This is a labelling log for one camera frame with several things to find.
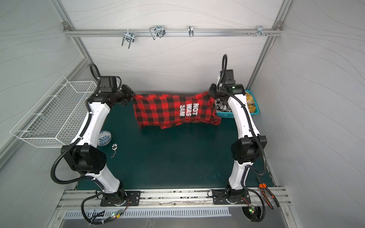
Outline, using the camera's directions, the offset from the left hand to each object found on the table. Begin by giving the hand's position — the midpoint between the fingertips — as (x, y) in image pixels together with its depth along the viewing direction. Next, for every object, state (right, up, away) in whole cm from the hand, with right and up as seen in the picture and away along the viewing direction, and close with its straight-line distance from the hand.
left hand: (138, 89), depth 81 cm
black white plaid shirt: (+56, -8, +26) cm, 62 cm away
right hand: (+44, +1, +1) cm, 44 cm away
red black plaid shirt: (+9, -13, +8) cm, 17 cm away
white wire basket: (-36, -17, -13) cm, 42 cm away
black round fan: (+62, -65, -9) cm, 91 cm away
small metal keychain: (-19, -36, +11) cm, 43 cm away
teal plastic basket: (+61, -16, +22) cm, 67 cm away
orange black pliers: (+71, -55, -5) cm, 89 cm away
